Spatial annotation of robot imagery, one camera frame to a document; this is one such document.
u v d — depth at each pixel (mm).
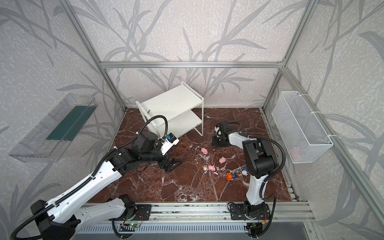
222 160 909
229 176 845
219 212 753
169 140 607
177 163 658
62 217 385
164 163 605
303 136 611
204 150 944
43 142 630
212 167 866
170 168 611
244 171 862
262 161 504
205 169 866
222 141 765
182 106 765
